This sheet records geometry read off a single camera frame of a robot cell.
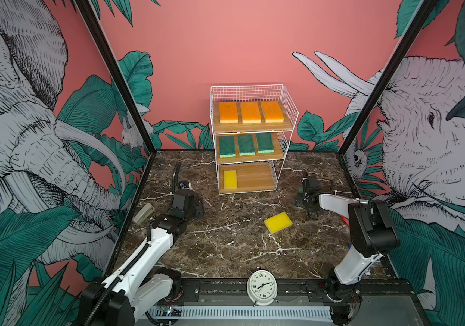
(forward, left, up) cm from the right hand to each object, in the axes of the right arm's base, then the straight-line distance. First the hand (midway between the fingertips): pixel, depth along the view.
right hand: (300, 199), depth 98 cm
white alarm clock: (-38, +21, +3) cm, 44 cm away
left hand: (-8, +48, +13) cm, 50 cm away
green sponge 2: (+12, +27, +25) cm, 39 cm away
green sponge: (+11, +35, +25) cm, 45 cm away
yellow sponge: (+13, +35, 0) cm, 38 cm away
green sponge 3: (+14, +19, +25) cm, 34 cm away
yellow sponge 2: (-12, +12, -1) cm, 17 cm away
